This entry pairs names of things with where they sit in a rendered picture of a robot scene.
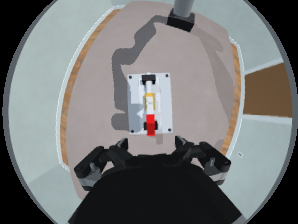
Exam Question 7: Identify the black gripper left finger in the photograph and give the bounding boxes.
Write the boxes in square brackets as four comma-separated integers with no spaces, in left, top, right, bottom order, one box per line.
[74,138,143,191]

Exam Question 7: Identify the ball valve with red lever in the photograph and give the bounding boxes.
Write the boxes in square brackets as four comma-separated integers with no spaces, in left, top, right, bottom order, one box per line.
[138,73,161,136]

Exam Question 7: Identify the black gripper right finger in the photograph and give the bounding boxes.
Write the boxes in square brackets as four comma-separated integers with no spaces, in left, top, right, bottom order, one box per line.
[162,136,231,186]

